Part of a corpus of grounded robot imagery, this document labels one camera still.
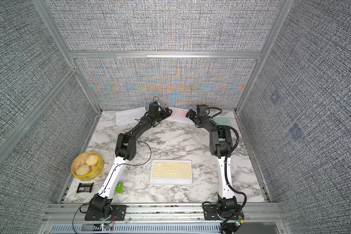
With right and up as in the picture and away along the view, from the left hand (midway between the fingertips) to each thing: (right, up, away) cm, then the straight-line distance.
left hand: (171, 111), depth 112 cm
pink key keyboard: (+6, -2, +3) cm, 7 cm away
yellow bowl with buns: (-49, -34, -28) cm, 66 cm away
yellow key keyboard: (0, -38, -27) cm, 46 cm away
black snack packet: (-47, -44, -33) cm, 72 cm away
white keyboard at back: (-33, -3, +3) cm, 33 cm away
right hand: (+14, 0, -2) cm, 14 cm away
